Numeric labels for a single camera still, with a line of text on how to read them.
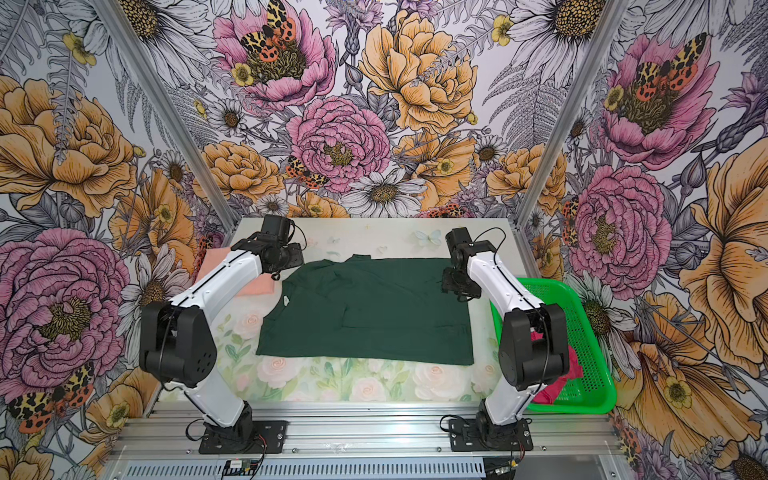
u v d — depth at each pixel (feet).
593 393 2.55
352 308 3.19
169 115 2.93
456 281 2.51
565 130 3.09
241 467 2.32
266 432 2.44
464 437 2.41
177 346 1.52
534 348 1.56
